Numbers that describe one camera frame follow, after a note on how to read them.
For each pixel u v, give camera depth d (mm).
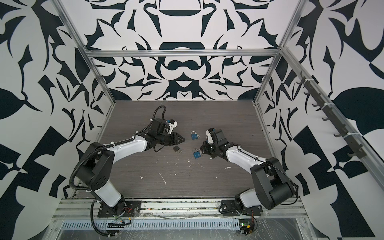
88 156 433
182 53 934
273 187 433
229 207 743
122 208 656
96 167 461
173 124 843
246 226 710
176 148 951
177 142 827
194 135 1014
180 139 856
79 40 852
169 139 786
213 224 712
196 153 922
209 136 830
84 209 759
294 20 777
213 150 758
